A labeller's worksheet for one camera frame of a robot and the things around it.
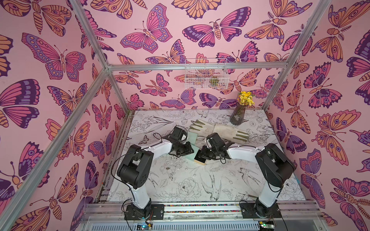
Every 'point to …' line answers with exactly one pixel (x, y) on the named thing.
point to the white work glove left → (204, 128)
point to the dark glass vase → (237, 114)
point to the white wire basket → (206, 73)
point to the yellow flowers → (245, 98)
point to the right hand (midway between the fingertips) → (199, 153)
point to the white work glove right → (230, 134)
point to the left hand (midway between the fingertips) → (194, 151)
